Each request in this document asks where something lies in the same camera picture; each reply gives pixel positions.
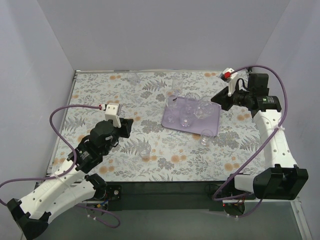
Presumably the clear faceted tumbler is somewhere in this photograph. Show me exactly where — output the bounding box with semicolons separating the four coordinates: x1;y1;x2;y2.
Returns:
179;107;195;127
194;96;214;119

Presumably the clear wine glass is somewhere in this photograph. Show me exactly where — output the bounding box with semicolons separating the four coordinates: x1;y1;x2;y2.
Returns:
184;92;200;111

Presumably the small clear tumbler front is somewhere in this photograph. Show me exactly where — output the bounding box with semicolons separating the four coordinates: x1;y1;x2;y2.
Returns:
138;142;151;160

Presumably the small clear shot glass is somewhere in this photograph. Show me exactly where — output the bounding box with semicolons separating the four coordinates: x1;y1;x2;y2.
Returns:
200;129;213;147

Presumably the tall clear highball glass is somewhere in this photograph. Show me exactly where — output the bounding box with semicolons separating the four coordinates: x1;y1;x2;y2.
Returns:
171;72;184;103

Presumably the tall clear champagne flute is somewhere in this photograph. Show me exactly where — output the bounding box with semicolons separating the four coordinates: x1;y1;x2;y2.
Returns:
166;89;178;124

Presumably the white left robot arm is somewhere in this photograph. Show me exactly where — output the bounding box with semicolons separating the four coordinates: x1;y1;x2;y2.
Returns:
7;118;134;240

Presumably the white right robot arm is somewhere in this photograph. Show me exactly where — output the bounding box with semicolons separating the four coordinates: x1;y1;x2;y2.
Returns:
211;69;309;201

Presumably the lavender plastic tray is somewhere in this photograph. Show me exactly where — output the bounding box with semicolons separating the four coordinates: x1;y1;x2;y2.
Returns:
161;96;221;136

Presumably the small clear glass lying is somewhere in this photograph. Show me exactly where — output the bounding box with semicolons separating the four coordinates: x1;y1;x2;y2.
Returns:
128;72;141;86

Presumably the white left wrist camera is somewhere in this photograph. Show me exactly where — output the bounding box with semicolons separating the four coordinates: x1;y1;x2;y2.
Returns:
104;103;122;128

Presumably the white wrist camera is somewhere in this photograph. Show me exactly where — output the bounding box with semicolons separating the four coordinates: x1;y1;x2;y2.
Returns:
104;103;122;128
219;67;238;97

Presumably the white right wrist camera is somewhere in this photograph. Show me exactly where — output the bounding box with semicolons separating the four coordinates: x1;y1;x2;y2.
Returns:
219;67;238;97

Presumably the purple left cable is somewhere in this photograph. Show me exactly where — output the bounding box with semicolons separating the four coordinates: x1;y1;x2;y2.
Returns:
0;104;121;229

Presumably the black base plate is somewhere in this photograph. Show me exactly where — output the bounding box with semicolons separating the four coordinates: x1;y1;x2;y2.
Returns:
105;181;224;212

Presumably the aluminium frame rail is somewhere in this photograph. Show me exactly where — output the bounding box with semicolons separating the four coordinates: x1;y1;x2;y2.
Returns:
32;181;313;240

